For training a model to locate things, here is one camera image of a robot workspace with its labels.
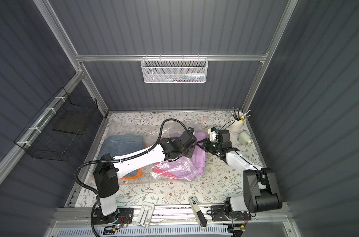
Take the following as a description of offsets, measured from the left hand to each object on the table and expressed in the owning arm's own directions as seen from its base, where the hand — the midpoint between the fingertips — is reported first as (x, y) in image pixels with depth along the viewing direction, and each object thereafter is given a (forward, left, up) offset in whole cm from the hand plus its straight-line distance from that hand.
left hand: (193, 150), depth 79 cm
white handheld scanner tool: (-29, -3, -12) cm, 31 cm away
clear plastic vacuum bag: (+26, +30, -16) cm, 42 cm away
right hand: (+7, -4, -3) cm, 8 cm away
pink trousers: (-7, +19, -5) cm, 21 cm away
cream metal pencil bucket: (+27, -34, -7) cm, 44 cm away
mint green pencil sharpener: (+15, -35, -9) cm, 39 cm away
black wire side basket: (+3, +70, +13) cm, 72 cm away
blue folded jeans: (+11, +48, -10) cm, 51 cm away
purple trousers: (-8, +1, -4) cm, 9 cm away
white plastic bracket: (-28, +24, -14) cm, 39 cm away
